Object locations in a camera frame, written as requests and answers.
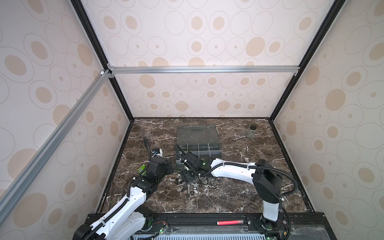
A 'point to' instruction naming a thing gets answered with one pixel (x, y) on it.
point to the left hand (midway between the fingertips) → (173, 159)
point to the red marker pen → (221, 223)
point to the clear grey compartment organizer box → (202, 141)
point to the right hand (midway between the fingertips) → (186, 175)
